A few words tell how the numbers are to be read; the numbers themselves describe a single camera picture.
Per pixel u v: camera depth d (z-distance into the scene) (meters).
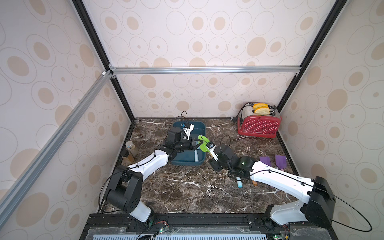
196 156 0.97
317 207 0.39
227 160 0.58
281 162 0.95
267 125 0.99
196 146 0.79
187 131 0.78
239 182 0.85
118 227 0.73
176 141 0.69
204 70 0.94
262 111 0.97
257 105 0.99
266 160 0.95
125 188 0.45
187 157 0.98
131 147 0.92
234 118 1.16
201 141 0.83
